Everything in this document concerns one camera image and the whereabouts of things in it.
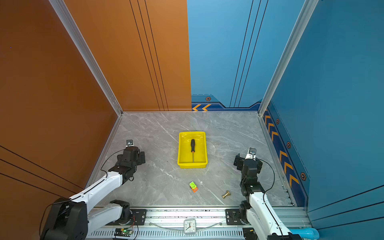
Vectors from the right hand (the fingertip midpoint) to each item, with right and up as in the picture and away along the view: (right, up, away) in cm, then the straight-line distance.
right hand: (247, 156), depth 86 cm
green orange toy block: (-31, -16, -5) cm, 35 cm away
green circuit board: (-65, -33, -15) cm, 74 cm away
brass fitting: (-13, -19, -7) cm, 23 cm away
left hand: (-67, +2, +3) cm, 67 cm away
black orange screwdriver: (-32, +3, +11) cm, 34 cm away
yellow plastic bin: (-37, -1, +7) cm, 37 cm away
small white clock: (-33, -30, -16) cm, 47 cm away
